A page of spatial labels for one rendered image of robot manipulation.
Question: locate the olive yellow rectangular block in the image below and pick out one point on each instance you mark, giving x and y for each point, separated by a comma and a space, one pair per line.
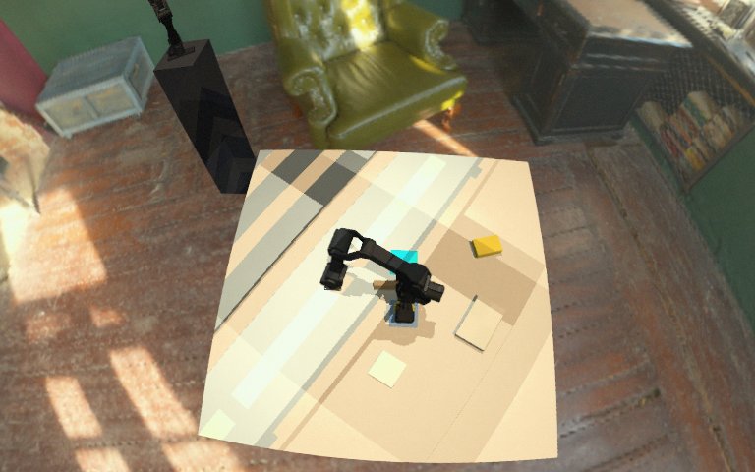
486, 246

